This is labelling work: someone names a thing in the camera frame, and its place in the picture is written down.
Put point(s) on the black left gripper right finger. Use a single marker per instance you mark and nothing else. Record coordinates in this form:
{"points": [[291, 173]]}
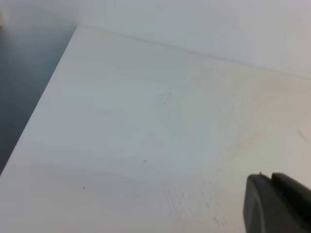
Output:
{"points": [[288, 184]]}

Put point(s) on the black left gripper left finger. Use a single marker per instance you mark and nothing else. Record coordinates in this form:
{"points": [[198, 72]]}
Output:
{"points": [[268, 209]]}

